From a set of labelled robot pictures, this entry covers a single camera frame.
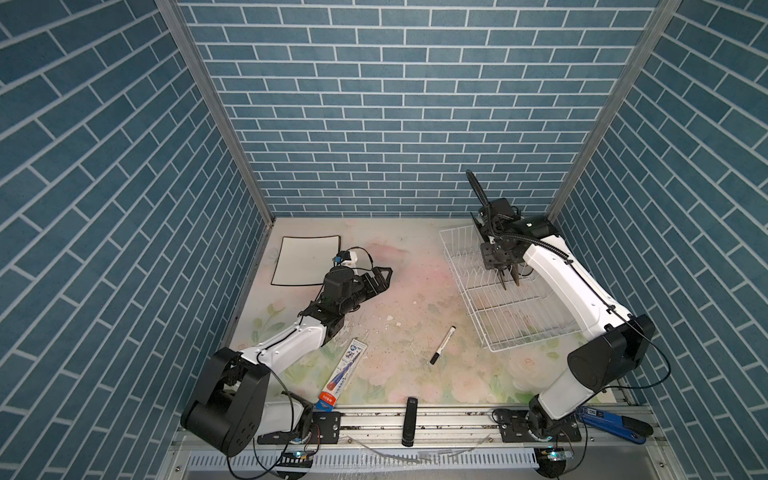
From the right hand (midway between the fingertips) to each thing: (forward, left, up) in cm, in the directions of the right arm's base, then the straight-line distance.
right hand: (495, 252), depth 81 cm
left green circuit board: (-48, +48, -25) cm, 73 cm away
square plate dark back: (+3, -6, -15) cm, 17 cm away
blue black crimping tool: (-36, -33, -21) cm, 53 cm away
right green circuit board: (-43, -14, -25) cm, 51 cm away
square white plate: (+9, +62, -21) cm, 66 cm away
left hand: (-6, +30, -6) cm, 31 cm away
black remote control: (-39, +21, -24) cm, 50 cm away
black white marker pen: (-18, +12, -22) cm, 31 cm away
